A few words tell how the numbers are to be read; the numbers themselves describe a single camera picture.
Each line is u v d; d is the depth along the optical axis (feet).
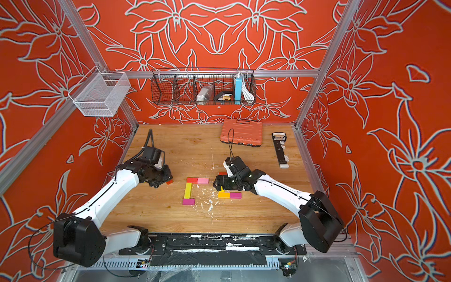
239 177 2.09
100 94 3.01
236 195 2.88
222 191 2.90
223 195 2.87
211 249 2.39
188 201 2.81
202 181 3.03
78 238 1.29
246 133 3.55
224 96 2.86
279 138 3.62
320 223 1.35
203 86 3.19
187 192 2.88
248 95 3.00
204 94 3.00
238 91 2.87
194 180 3.04
